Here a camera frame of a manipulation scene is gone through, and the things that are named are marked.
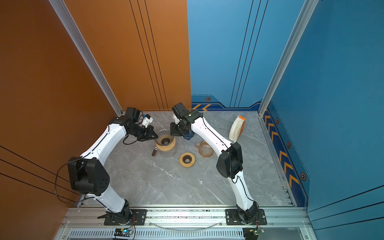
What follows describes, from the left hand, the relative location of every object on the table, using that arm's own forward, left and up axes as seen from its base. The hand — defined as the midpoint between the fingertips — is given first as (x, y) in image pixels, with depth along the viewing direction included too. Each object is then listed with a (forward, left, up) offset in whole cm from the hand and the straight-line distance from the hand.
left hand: (158, 135), depth 85 cm
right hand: (0, -8, +1) cm, 8 cm away
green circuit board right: (-44, -49, -18) cm, 69 cm away
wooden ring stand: (-6, -16, -17) cm, 24 cm away
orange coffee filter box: (+16, -55, -13) cm, 58 cm away
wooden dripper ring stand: (-5, -5, -6) cm, 9 cm away
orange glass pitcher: (+1, -28, -15) cm, 31 cm away
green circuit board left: (-44, +12, -19) cm, 49 cm away
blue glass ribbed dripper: (+10, -17, -15) cm, 24 cm away
